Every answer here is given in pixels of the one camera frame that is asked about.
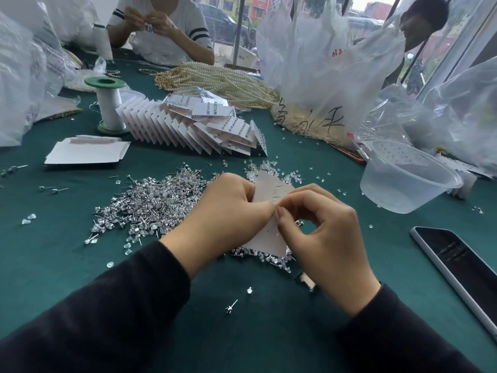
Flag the person's left hand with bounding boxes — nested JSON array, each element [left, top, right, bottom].
[[159, 173, 276, 280]]

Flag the person's right hand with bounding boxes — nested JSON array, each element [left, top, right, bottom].
[[274, 183, 382, 318]]

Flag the white earring card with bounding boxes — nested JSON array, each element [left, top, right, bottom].
[[240, 170, 298, 259]]

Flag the pile of silver stud earrings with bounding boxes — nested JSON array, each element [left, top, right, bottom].
[[83, 166, 296, 275]]

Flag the clear plastic earring backs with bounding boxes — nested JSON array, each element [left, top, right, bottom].
[[244, 159, 303, 187]]

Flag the row of white cards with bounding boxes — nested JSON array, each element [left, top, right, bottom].
[[115, 93, 269, 156]]

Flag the stack of white cards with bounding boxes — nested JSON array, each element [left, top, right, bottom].
[[43, 135, 132, 166]]

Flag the small scatter of silver studs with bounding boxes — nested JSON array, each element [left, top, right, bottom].
[[0, 164, 28, 178]]

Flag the person's left forearm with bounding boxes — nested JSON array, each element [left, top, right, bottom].
[[0, 240, 192, 373]]

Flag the person's right forearm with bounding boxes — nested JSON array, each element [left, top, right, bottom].
[[335, 282, 484, 373]]

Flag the small gold foil scrap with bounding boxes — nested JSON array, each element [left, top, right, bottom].
[[295, 271, 317, 294]]

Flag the orange and black tool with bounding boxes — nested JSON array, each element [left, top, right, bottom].
[[330, 143, 367, 164]]

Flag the clear plastic bowl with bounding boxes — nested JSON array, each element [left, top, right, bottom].
[[359, 139, 464, 215]]

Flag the white-edged smartphone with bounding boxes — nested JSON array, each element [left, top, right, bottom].
[[410, 225, 497, 342]]

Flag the pile of pearl strands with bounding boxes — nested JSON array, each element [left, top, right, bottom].
[[138, 61, 280, 110]]

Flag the green spool of white thread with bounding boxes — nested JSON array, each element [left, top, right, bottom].
[[84, 76, 131, 136]]

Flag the white handwritten plastic bag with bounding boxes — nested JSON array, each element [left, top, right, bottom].
[[255, 0, 406, 150]]

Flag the heap of clear plastic bags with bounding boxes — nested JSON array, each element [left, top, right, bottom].
[[355, 56, 497, 174]]

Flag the small bag of pearls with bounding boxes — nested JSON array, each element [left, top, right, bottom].
[[62, 56, 125, 94]]

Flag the dark parked car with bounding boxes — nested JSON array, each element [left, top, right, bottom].
[[196, 3, 258, 47]]

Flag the white thread cone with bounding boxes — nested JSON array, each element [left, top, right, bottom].
[[92, 23, 114, 61]]

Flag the large clear plastic bag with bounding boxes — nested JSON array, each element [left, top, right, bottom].
[[0, 11, 82, 148]]

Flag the white red-printed plastic bag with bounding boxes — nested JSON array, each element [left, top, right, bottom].
[[23, 0, 101, 47]]

